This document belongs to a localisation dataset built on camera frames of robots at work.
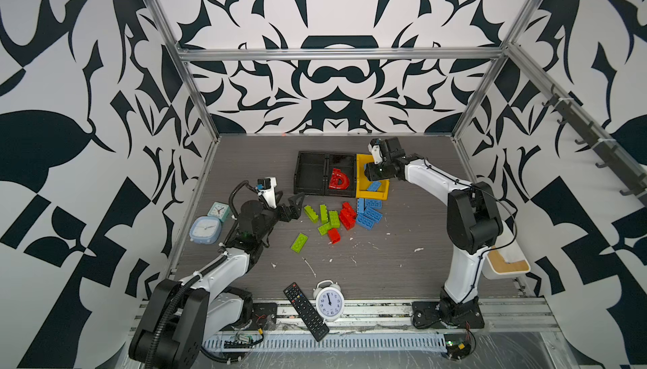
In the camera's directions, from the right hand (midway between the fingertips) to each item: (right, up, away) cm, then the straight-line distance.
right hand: (370, 168), depth 97 cm
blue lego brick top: (+1, -13, 0) cm, 13 cm away
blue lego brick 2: (+1, -17, -3) cm, 17 cm away
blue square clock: (-58, -21, -9) cm, 63 cm away
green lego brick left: (-22, -17, -3) cm, 28 cm away
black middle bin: (-8, +1, +11) cm, 14 cm away
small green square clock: (-57, -16, -1) cm, 59 cm away
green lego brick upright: (-18, -17, -3) cm, 24 cm away
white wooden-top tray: (+35, -30, -19) cm, 50 cm away
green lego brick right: (-14, -18, -6) cm, 23 cm away
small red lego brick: (-14, -23, -9) cm, 28 cm away
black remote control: (-20, -43, -26) cm, 54 cm away
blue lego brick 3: (-3, -19, -5) cm, 20 cm away
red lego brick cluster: (-9, -17, -8) cm, 20 cm away
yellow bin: (-3, -5, 0) cm, 6 cm away
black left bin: (-23, -3, +9) cm, 25 cm away
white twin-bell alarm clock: (-16, -38, -21) cm, 47 cm away
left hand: (-28, -6, -15) cm, 32 cm away
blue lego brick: (+2, -7, +5) cm, 9 cm away
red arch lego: (-12, -5, +7) cm, 14 cm away
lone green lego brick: (-26, -26, -8) cm, 37 cm away
